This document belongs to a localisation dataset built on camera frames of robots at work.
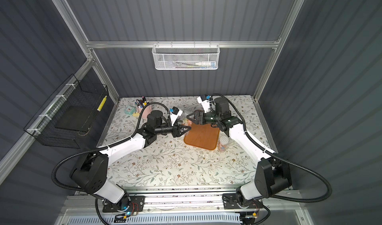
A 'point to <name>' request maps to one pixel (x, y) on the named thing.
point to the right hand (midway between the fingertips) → (191, 116)
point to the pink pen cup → (146, 111)
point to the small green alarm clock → (130, 110)
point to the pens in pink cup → (141, 103)
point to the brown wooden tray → (204, 136)
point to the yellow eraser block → (137, 114)
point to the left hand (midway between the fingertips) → (191, 129)
